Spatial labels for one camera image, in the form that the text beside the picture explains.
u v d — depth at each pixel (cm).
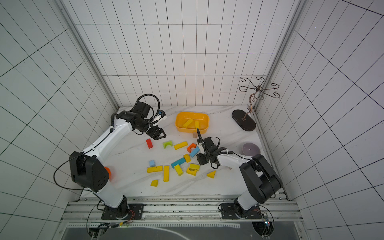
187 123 107
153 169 87
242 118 110
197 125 107
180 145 98
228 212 73
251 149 93
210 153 69
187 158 91
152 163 88
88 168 44
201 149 77
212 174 84
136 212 73
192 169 85
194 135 103
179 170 85
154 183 83
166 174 85
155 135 72
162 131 75
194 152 95
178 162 90
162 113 76
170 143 97
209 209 75
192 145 96
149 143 97
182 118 112
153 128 73
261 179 44
